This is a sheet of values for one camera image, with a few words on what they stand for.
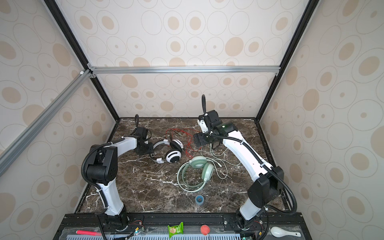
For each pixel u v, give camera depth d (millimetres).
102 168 517
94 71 900
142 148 829
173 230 699
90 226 733
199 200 808
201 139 699
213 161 867
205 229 688
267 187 421
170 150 901
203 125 721
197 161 857
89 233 713
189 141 1062
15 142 541
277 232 709
